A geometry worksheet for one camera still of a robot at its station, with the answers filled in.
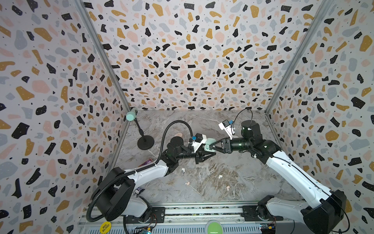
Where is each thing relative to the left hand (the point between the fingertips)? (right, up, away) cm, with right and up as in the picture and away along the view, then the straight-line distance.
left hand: (216, 149), depth 69 cm
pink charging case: (-22, +5, +34) cm, 41 cm away
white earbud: (-17, -16, +20) cm, 31 cm away
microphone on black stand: (-45, -1, +32) cm, 55 cm away
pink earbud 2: (+8, -24, +14) cm, 29 cm away
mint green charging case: (-3, +4, +1) cm, 5 cm away
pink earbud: (-14, -22, +14) cm, 30 cm away
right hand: (-2, +3, -2) cm, 4 cm away
